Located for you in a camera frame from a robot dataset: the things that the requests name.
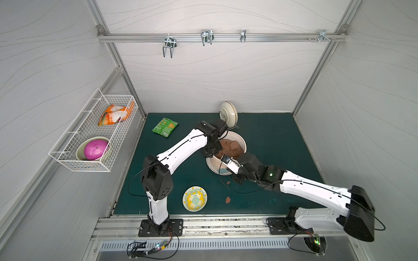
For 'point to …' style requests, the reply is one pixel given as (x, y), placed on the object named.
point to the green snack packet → (165, 127)
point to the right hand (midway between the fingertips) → (229, 164)
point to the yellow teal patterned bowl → (194, 198)
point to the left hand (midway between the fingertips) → (217, 154)
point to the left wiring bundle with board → (141, 249)
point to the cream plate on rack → (228, 113)
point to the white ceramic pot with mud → (233, 145)
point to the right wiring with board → (317, 240)
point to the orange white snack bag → (114, 114)
